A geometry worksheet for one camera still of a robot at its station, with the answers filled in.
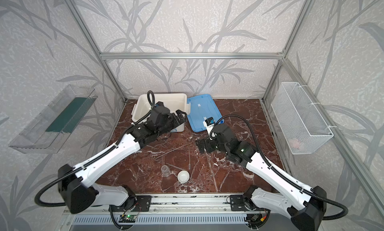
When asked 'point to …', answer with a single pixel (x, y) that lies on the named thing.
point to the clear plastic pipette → (175, 166)
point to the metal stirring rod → (179, 147)
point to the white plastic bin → (140, 107)
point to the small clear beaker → (165, 170)
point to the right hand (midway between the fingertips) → (204, 133)
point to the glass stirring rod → (189, 166)
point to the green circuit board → (127, 218)
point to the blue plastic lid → (202, 107)
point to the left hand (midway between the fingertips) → (184, 113)
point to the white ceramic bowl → (183, 176)
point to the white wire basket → (303, 129)
